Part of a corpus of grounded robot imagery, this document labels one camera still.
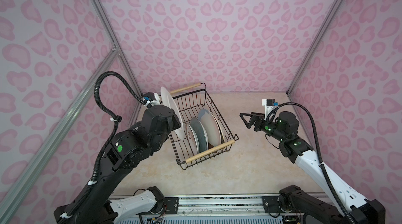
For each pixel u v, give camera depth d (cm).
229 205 75
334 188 42
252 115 64
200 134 79
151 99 48
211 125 80
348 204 39
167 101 62
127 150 35
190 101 106
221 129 77
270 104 64
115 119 42
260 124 64
